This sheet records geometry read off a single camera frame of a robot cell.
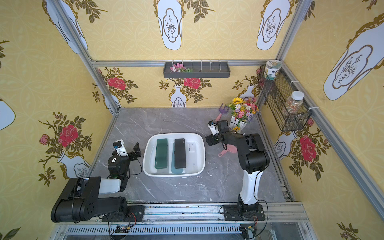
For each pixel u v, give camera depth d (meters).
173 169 0.87
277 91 0.93
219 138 0.78
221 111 1.21
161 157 0.90
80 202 0.43
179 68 0.88
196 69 0.92
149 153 0.93
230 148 0.95
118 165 0.68
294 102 0.66
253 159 0.53
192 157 0.93
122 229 0.73
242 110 0.97
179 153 0.92
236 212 0.73
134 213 0.73
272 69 0.85
